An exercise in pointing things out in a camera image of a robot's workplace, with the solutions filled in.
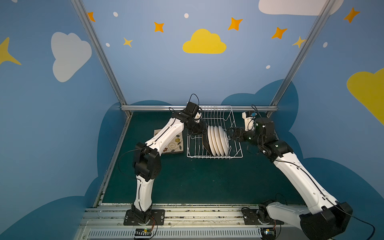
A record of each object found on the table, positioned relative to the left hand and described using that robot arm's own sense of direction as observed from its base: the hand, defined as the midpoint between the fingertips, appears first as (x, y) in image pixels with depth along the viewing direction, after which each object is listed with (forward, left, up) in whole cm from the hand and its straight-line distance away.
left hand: (206, 129), depth 87 cm
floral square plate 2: (0, +20, -18) cm, 27 cm away
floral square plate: (-7, +21, -17) cm, 28 cm away
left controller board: (-49, +31, -22) cm, 62 cm away
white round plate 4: (-6, -13, -8) cm, 17 cm away
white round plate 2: (-5, -7, -3) cm, 9 cm away
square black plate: (-8, 0, -1) cm, 8 cm away
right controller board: (-48, -31, -22) cm, 61 cm away
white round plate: (-6, -3, -3) cm, 7 cm away
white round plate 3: (-4, -10, -4) cm, 12 cm away
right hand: (-5, -15, +9) cm, 18 cm away
